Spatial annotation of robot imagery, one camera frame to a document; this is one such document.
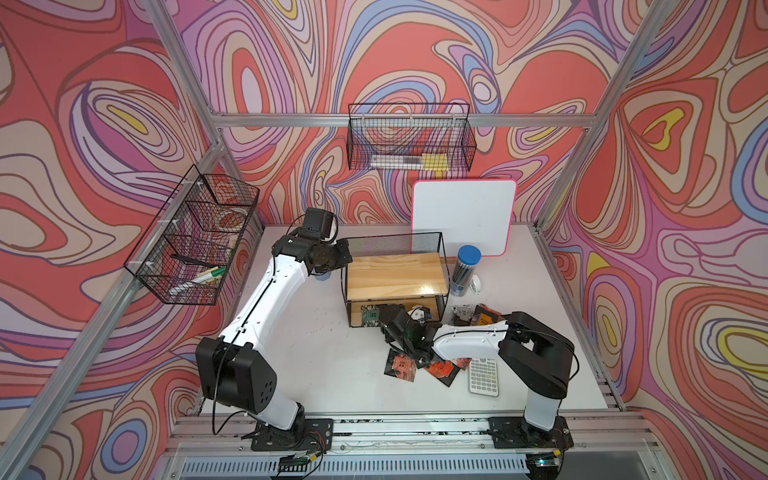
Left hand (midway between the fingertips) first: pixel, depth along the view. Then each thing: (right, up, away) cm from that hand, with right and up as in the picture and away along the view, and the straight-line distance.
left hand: (351, 256), depth 82 cm
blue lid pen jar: (+34, 0, +5) cm, 35 cm away
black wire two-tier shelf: (+16, -4, +6) cm, 18 cm away
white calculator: (+37, -34, +1) cm, 50 cm away
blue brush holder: (-13, -8, +22) cm, 27 cm away
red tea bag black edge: (+14, -32, +3) cm, 35 cm away
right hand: (+7, -18, +6) cm, 20 cm away
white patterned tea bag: (+35, -18, +12) cm, 41 cm away
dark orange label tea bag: (+40, -19, +9) cm, 45 cm away
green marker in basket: (-32, -4, -10) cm, 34 cm away
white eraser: (+40, -10, +17) cm, 44 cm away
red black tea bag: (+27, -33, +2) cm, 43 cm away
